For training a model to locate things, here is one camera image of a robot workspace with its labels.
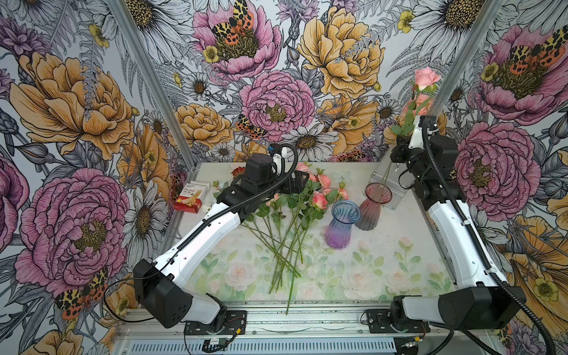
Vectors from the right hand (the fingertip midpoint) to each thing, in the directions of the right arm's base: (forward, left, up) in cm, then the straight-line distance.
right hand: (395, 139), depth 72 cm
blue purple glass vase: (-12, +15, -24) cm, 31 cm away
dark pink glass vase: (-4, +1, -24) cm, 24 cm away
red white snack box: (+6, +79, -34) cm, 87 cm away
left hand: (-8, +32, -10) cm, 34 cm away
